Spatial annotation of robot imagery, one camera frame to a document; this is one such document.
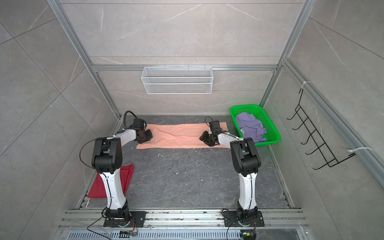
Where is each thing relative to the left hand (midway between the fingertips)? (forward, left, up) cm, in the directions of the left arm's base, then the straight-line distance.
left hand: (151, 133), depth 105 cm
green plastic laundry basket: (-7, -85, +4) cm, 86 cm away
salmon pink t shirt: (-3, -20, -1) cm, 20 cm away
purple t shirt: (+3, -74, -1) cm, 75 cm away
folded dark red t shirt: (-37, +24, -1) cm, 44 cm away
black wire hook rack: (-41, -84, +32) cm, 99 cm away
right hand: (-5, -36, 0) cm, 36 cm away
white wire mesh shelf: (+24, -21, +28) cm, 42 cm away
